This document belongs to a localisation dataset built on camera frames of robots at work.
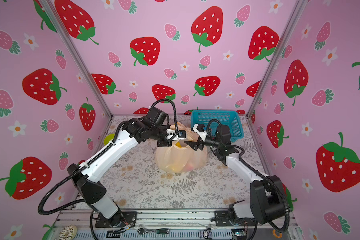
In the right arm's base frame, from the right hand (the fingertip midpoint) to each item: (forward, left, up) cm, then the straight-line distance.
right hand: (188, 134), depth 77 cm
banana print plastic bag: (-7, +3, -12) cm, 15 cm away
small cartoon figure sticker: (-40, -13, -23) cm, 47 cm away
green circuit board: (-37, -29, -27) cm, 54 cm away
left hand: (-3, +6, +2) cm, 7 cm away
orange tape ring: (-36, -45, -26) cm, 63 cm away
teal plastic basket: (+14, -12, -2) cm, 19 cm away
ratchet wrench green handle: (-42, +18, -24) cm, 52 cm away
